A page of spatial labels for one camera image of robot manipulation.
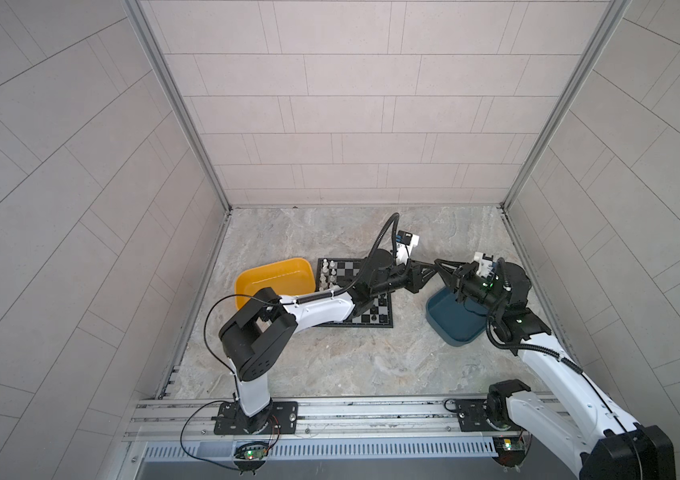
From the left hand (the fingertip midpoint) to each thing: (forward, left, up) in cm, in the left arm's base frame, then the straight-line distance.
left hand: (445, 270), depth 73 cm
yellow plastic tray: (+10, +45, -21) cm, 51 cm away
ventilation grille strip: (-34, -4, -21) cm, 40 cm away
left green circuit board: (-36, +44, -17) cm, 59 cm away
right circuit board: (-34, -15, -22) cm, 43 cm away
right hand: (+1, +3, 0) cm, 3 cm away
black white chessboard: (+11, +30, -19) cm, 37 cm away
